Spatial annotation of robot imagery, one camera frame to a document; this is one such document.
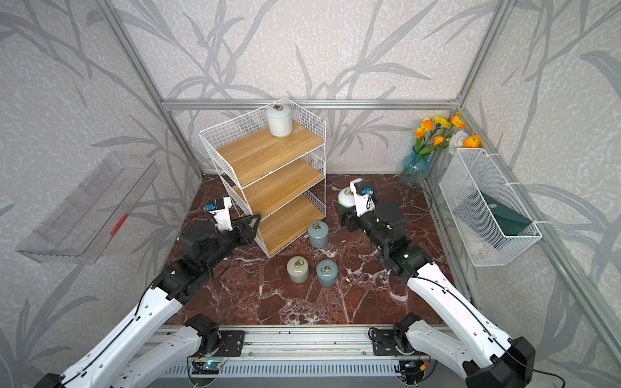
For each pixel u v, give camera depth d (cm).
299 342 75
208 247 54
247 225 64
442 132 97
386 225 50
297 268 82
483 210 64
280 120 71
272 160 68
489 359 38
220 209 61
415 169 110
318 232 90
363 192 56
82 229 66
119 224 65
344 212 61
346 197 64
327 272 80
